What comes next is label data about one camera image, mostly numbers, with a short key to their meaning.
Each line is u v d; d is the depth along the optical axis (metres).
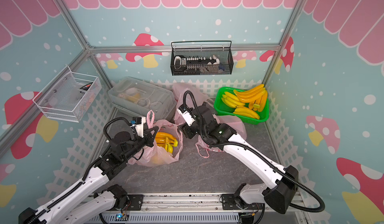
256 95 1.02
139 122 0.63
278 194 0.37
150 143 0.65
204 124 0.51
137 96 0.97
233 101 1.09
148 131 0.66
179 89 1.02
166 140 0.85
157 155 0.76
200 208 0.74
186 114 0.59
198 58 0.92
